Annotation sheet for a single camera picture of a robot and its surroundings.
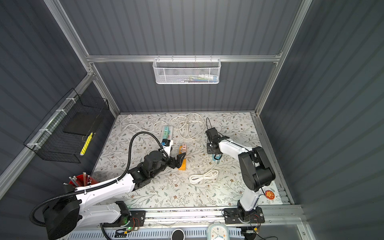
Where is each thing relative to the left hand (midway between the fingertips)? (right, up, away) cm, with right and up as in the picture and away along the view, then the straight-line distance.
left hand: (180, 153), depth 77 cm
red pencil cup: (-49, -13, -3) cm, 51 cm away
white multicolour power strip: (-10, +11, +29) cm, 33 cm away
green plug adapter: (-12, +10, +22) cm, 27 cm away
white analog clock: (+18, -34, -9) cm, 40 cm away
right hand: (+21, 0, +19) cm, 28 cm away
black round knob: (0, -34, -11) cm, 36 cm away
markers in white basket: (+10, +44, +15) cm, 48 cm away
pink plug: (+1, +2, +15) cm, 15 cm away
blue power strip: (+20, -3, +3) cm, 20 cm away
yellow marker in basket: (-44, +6, -8) cm, 45 cm away
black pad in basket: (-52, +16, 0) cm, 54 cm away
